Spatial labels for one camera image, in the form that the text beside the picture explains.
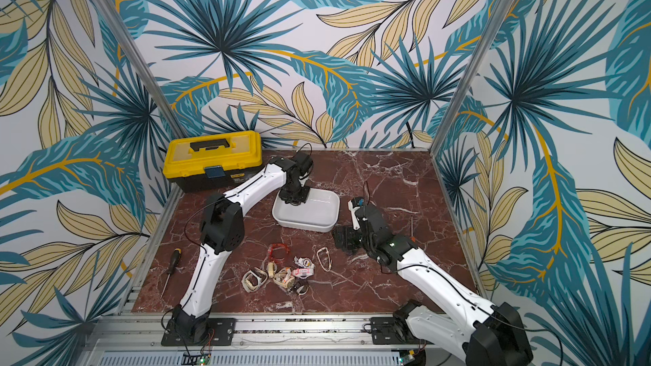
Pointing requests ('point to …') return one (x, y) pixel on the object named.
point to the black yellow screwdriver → (175, 259)
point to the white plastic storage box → (319, 213)
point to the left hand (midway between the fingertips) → (299, 203)
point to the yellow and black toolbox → (213, 163)
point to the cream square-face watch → (324, 257)
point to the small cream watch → (271, 268)
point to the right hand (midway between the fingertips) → (345, 229)
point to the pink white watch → (306, 268)
